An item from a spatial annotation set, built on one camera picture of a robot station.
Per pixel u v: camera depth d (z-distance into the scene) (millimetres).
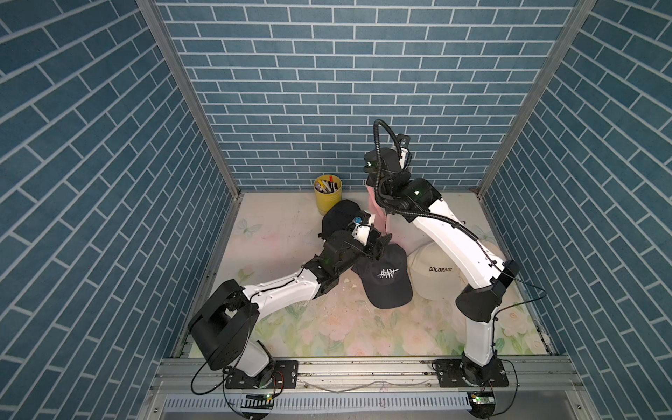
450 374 735
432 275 912
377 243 707
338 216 988
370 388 724
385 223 788
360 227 666
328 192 1068
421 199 496
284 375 729
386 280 889
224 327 429
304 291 559
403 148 596
